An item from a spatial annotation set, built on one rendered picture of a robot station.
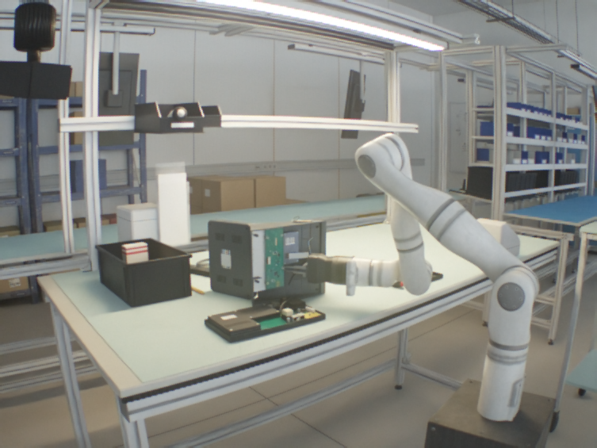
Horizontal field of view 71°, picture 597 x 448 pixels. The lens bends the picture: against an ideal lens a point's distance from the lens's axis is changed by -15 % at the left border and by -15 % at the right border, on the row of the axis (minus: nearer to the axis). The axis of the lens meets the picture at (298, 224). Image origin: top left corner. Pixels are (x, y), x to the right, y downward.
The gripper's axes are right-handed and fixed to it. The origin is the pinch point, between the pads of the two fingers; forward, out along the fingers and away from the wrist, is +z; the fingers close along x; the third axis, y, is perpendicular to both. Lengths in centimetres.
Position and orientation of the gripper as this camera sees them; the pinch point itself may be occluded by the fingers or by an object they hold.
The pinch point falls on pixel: (283, 268)
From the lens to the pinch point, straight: 128.7
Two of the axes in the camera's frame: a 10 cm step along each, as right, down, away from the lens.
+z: -9.5, -0.5, 3.2
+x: 0.0, -9.9, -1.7
